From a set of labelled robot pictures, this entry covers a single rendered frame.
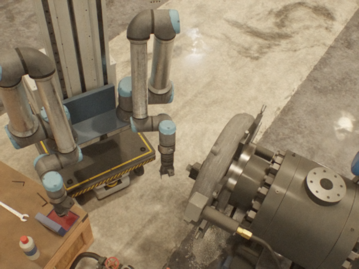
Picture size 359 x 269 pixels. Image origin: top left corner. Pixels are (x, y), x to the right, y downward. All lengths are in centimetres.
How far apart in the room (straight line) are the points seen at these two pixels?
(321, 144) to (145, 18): 219
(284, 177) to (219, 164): 36
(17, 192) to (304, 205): 165
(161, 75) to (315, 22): 309
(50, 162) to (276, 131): 212
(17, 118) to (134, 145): 101
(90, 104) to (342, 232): 161
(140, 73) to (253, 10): 304
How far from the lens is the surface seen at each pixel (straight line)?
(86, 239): 256
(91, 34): 218
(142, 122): 206
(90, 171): 263
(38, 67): 170
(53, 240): 228
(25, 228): 234
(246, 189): 217
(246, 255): 250
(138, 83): 196
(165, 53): 200
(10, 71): 168
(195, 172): 217
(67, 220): 231
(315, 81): 410
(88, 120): 248
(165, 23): 186
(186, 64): 385
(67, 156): 199
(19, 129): 210
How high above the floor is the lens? 253
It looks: 52 degrees down
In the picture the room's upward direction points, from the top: 10 degrees clockwise
